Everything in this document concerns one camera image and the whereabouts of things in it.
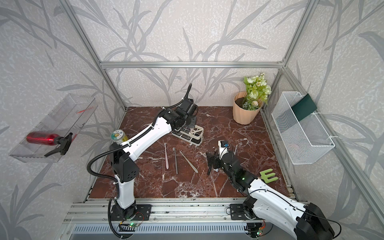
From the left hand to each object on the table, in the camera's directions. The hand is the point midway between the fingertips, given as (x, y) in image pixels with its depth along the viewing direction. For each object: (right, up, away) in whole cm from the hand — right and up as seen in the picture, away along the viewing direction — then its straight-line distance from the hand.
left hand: (192, 120), depth 84 cm
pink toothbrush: (-16, -27, +5) cm, 31 cm away
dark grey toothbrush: (-13, -19, +13) cm, 26 cm away
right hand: (+12, -17, -3) cm, 21 cm away
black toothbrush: (+10, -30, +5) cm, 32 cm away
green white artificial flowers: (+40, +19, +8) cm, 45 cm away
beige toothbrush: (0, -28, +5) cm, 28 cm away
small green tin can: (-48, -10, +10) cm, 50 cm away
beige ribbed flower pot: (+33, +3, +17) cm, 37 cm away
